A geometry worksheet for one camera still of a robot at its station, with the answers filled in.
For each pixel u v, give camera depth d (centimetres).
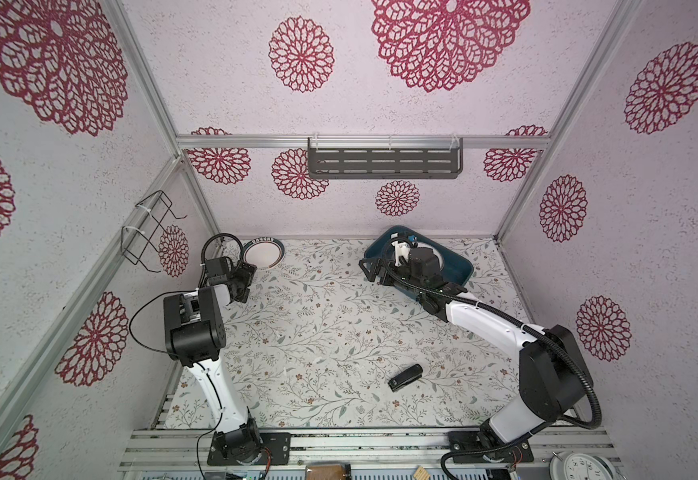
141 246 75
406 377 81
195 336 55
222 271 82
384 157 95
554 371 45
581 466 69
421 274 66
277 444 75
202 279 81
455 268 109
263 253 118
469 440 75
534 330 47
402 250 76
